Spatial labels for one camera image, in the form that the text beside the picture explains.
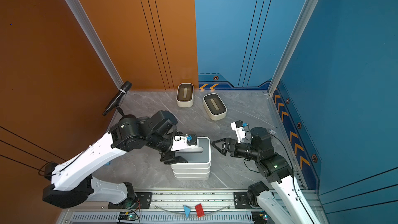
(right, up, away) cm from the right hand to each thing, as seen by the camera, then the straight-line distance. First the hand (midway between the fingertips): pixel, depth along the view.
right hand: (218, 146), depth 65 cm
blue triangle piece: (-14, -31, +6) cm, 35 cm away
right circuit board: (+19, -34, +5) cm, 39 cm away
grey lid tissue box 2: (-12, -13, +6) cm, 19 cm away
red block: (-8, -31, +5) cm, 32 cm away
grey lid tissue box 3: (-12, -15, +6) cm, 20 cm away
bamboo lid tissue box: (-12, -20, +13) cm, 26 cm away
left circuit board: (-43, -35, +7) cm, 56 cm away
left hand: (-13, 0, -4) cm, 13 cm away
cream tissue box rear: (-20, +24, +44) cm, 54 cm away
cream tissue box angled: (+2, +15, +37) cm, 40 cm away
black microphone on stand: (-56, +19, +21) cm, 63 cm away
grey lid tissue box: (-9, -5, -2) cm, 11 cm away
